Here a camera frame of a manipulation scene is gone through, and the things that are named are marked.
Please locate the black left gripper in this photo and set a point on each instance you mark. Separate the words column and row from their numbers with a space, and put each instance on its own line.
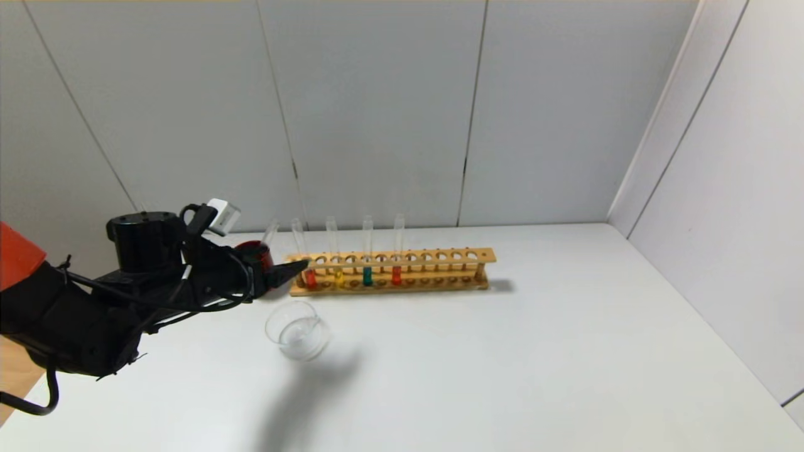
column 262, row 278

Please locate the red pigment glass test tube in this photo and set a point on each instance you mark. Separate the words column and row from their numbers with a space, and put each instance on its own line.
column 310, row 279
column 396, row 275

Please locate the yellow pigment glass test tube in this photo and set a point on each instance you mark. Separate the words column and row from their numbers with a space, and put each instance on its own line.
column 338, row 276

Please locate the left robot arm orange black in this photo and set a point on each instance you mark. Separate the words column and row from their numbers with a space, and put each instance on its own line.
column 75, row 314

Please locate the empty glass test tube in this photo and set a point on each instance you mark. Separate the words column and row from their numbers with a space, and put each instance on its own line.
column 271, row 231

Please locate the teal pigment glass test tube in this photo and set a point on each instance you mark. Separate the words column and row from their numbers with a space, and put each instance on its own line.
column 367, row 276

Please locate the wooden test tube rack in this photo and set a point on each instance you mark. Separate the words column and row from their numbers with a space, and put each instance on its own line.
column 402, row 258

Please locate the dark red cup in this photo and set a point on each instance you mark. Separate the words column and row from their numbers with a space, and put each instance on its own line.
column 260, row 254

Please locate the clear glass beaker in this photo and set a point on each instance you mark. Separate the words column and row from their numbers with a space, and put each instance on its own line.
column 298, row 333

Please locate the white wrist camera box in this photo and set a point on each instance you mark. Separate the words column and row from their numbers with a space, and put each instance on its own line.
column 223, row 216

